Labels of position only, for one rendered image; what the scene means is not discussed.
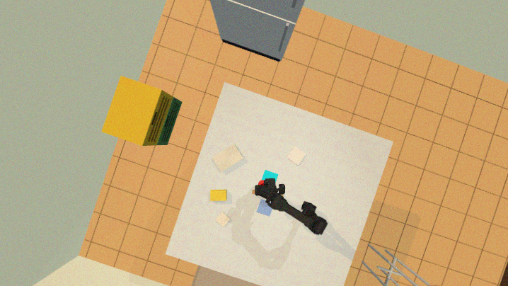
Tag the yellow rectangular block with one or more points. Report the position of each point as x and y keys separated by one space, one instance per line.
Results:
x=217 y=195

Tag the beige flat rectangular slab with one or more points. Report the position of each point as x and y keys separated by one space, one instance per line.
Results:
x=227 y=157

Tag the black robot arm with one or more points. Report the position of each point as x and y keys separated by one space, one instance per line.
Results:
x=308 y=216

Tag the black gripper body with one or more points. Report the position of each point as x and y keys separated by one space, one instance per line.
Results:
x=281 y=189

